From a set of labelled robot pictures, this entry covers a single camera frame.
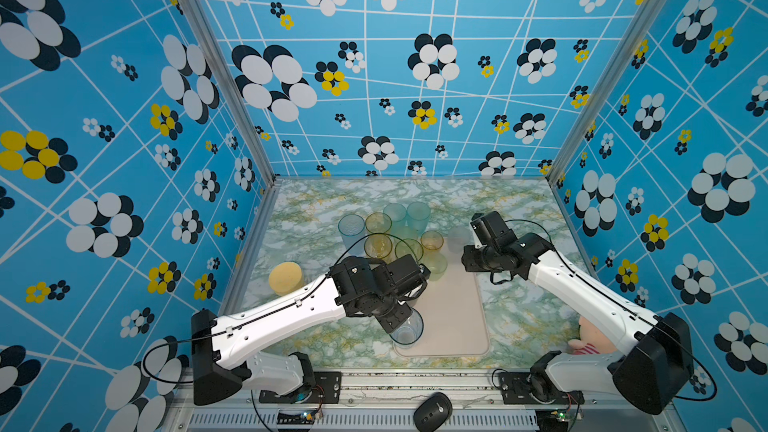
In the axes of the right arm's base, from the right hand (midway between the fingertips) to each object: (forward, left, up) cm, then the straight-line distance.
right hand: (468, 258), depth 82 cm
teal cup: (+19, +20, -5) cm, 28 cm away
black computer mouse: (-35, +12, -10) cm, 38 cm away
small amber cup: (+13, +9, -11) cm, 19 cm away
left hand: (-17, +19, +5) cm, 26 cm away
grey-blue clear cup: (-22, +18, +6) cm, 29 cm away
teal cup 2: (+18, +13, -4) cm, 23 cm away
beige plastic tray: (-14, +4, -12) cm, 19 cm away
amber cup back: (+16, +26, -4) cm, 31 cm away
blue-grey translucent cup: (+14, +35, -5) cm, 38 cm away
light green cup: (+5, +8, -11) cm, 14 cm away
